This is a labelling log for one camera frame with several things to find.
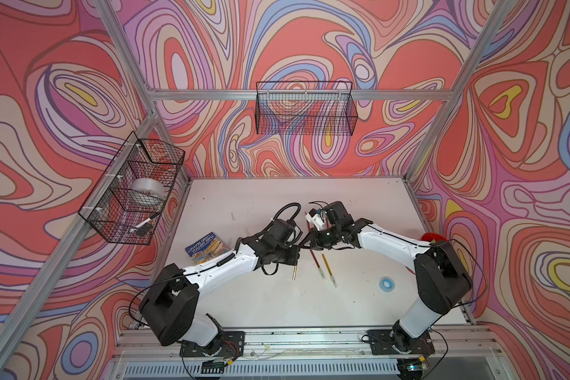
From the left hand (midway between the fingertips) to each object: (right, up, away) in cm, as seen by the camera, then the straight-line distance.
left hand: (303, 258), depth 82 cm
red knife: (+6, -4, +9) cm, 11 cm away
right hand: (0, +2, +1) cm, 3 cm away
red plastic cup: (+46, +7, +1) cm, 46 cm away
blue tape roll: (+31, -11, +4) cm, 33 cm away
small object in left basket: (-50, +12, -10) cm, 53 cm away
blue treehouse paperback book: (-38, +1, +11) cm, 40 cm away
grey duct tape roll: (-49, +23, -9) cm, 55 cm away
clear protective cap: (-30, +13, +23) cm, 40 cm away
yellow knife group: (-3, -2, -11) cm, 11 cm away
